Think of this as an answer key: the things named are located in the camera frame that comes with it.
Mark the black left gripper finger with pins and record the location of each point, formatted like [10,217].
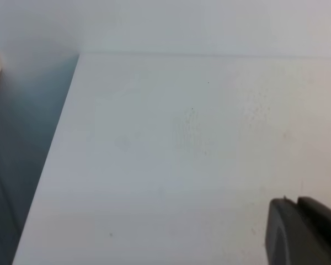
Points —
[298,232]

